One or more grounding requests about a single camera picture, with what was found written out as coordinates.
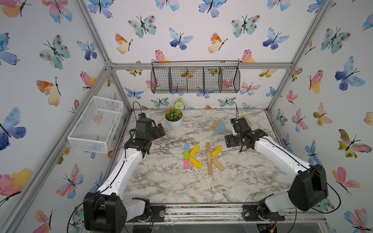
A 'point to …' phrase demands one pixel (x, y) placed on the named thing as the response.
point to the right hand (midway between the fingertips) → (236, 137)
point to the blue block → (187, 146)
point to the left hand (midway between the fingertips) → (156, 127)
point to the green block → (186, 155)
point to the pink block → (186, 164)
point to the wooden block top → (208, 147)
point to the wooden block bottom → (209, 157)
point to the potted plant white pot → (174, 116)
